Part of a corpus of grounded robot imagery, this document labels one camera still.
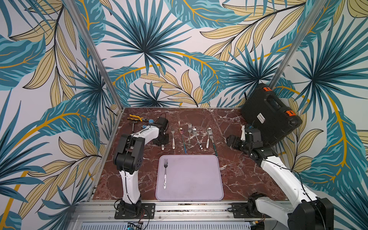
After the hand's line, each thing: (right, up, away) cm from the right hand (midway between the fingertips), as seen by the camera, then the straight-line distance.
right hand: (234, 139), depth 84 cm
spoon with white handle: (-44, -7, +13) cm, 46 cm away
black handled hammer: (-67, +8, +23) cm, 71 cm away
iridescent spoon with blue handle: (-31, +4, +20) cm, 37 cm away
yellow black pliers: (-62, +13, +26) cm, 69 cm away
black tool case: (+19, +19, +5) cm, 27 cm away
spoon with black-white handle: (-22, +5, +21) cm, 30 cm away
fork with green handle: (-10, 0, +20) cm, 22 cm away
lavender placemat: (-26, -22, +1) cm, 34 cm away
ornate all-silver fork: (-25, +5, +23) cm, 34 cm away
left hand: (-43, -4, +14) cm, 46 cm away
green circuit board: (-56, -42, -13) cm, 71 cm away
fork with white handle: (-37, -2, +17) cm, 40 cm away
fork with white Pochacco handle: (-41, -16, +7) cm, 44 cm away
